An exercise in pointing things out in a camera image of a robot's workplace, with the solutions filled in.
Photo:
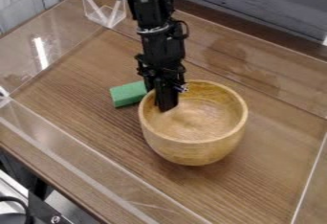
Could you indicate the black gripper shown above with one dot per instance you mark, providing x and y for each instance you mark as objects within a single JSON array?
[{"x": 160, "y": 61}]

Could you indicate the green block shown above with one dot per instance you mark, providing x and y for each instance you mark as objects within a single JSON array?
[{"x": 127, "y": 94}]

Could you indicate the brown wooden bowl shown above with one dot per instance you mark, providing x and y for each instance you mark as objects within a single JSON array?
[{"x": 198, "y": 132}]

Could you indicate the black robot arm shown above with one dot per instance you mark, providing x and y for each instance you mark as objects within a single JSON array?
[{"x": 151, "y": 13}]

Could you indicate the clear acrylic tray walls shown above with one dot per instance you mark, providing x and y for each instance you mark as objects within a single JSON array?
[{"x": 63, "y": 130}]

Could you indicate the clear acrylic corner bracket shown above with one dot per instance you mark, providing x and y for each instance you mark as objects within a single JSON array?
[{"x": 104, "y": 15}]

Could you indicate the black metal bracket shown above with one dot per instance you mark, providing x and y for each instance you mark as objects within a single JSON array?
[{"x": 43, "y": 213}]

